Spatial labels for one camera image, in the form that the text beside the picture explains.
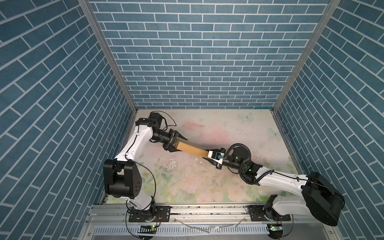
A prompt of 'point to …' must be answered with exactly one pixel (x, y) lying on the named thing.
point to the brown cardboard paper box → (188, 148)
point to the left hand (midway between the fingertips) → (185, 141)
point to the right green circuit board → (276, 228)
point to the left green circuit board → (148, 229)
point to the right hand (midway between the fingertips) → (204, 150)
